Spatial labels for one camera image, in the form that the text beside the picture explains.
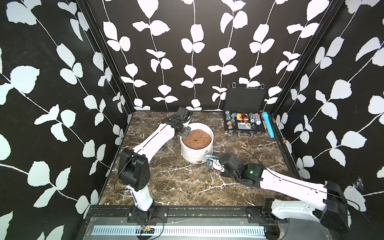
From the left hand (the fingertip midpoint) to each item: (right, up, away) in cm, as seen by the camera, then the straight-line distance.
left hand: (184, 126), depth 88 cm
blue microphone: (+61, +8, +26) cm, 67 cm away
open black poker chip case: (+44, +14, +29) cm, 55 cm away
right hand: (+20, -16, -10) cm, 27 cm away
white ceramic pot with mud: (+8, -10, -1) cm, 13 cm away
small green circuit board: (-17, -49, -18) cm, 55 cm away
